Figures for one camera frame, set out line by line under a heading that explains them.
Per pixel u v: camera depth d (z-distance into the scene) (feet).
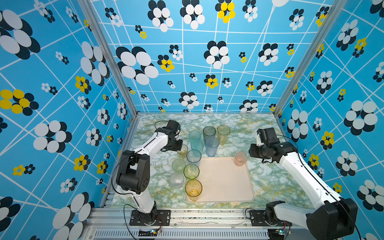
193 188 2.69
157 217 2.40
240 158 3.05
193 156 3.05
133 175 1.54
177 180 2.80
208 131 3.16
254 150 2.37
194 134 3.25
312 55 2.77
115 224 2.47
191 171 2.82
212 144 3.18
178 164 3.04
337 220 1.25
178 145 2.70
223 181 3.01
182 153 3.14
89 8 2.27
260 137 2.15
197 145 3.09
